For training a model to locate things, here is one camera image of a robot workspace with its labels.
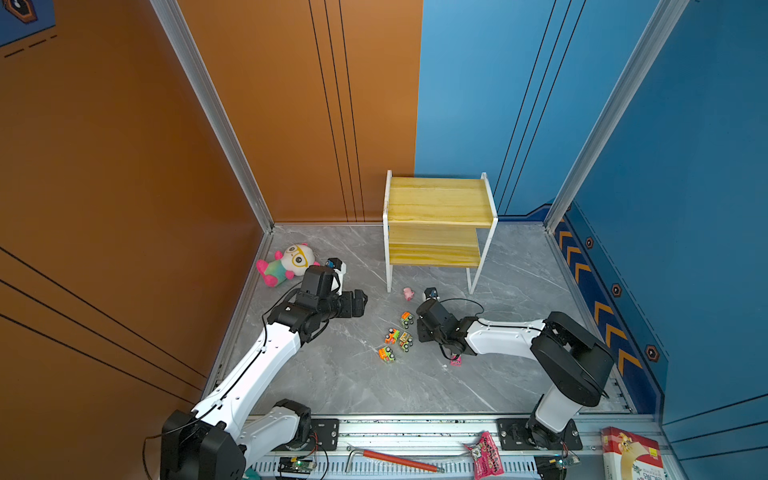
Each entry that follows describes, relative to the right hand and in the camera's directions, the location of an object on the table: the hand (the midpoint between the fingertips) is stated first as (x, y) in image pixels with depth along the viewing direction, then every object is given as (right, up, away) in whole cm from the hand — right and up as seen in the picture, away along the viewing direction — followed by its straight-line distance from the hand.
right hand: (422, 323), depth 92 cm
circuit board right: (+29, -29, -22) cm, 46 cm away
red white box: (+44, -24, -25) cm, 56 cm away
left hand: (-19, +11, -11) cm, 25 cm away
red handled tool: (-9, -27, -22) cm, 36 cm away
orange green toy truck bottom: (-11, -7, -8) cm, 15 cm away
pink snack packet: (+13, -26, -23) cm, 37 cm away
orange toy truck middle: (-9, -2, -5) cm, 11 cm away
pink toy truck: (+9, -9, -8) cm, 15 cm away
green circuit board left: (-33, -29, -22) cm, 49 cm away
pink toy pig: (-4, +9, +5) cm, 11 cm away
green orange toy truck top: (-5, +2, -1) cm, 5 cm away
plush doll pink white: (-42, +20, +8) cm, 47 cm away
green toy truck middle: (-5, -4, -6) cm, 8 cm away
